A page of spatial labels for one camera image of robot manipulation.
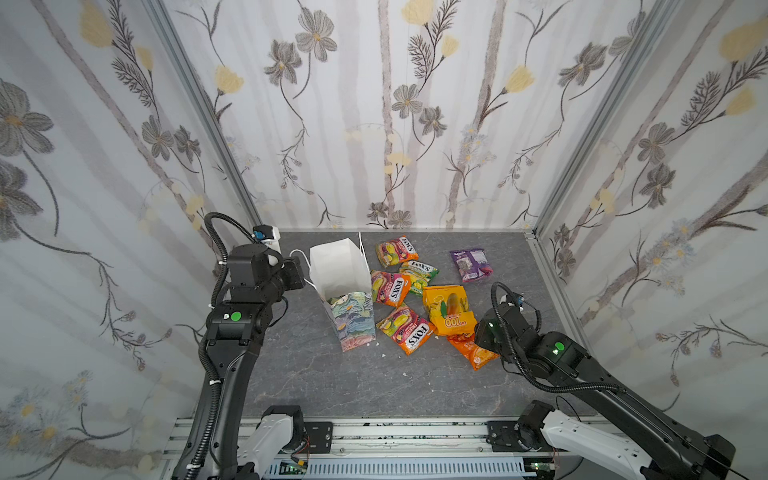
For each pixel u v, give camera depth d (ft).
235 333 1.44
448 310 3.03
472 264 3.52
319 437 2.42
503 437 2.41
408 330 2.96
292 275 1.98
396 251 3.63
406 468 2.30
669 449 1.33
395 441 2.41
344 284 3.15
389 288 3.23
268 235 1.89
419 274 3.42
